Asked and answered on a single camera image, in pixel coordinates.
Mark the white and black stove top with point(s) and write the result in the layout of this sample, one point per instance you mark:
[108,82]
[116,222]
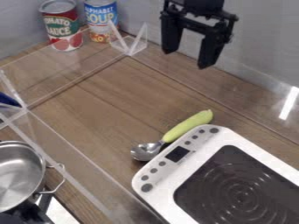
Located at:
[213,178]

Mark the blue object at left edge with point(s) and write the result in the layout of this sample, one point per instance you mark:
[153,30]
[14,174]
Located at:
[8,101]

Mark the green handled metal spoon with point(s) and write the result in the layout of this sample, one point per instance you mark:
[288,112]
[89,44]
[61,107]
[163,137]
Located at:
[147,150]

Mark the alphabet soup can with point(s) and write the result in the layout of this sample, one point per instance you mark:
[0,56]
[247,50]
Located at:
[100,12]

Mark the tomato sauce can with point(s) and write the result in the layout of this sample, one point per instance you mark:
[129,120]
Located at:
[61,23]

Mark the clear acrylic divider strip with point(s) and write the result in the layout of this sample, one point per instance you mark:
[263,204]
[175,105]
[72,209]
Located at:
[69,162]

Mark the clear acrylic corner bracket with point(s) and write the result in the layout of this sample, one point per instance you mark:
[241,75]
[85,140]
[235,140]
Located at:
[128,45]

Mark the stainless steel pot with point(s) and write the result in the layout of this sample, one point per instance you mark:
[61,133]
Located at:
[22,169]

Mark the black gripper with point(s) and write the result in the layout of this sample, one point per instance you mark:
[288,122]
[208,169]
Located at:
[216,37]

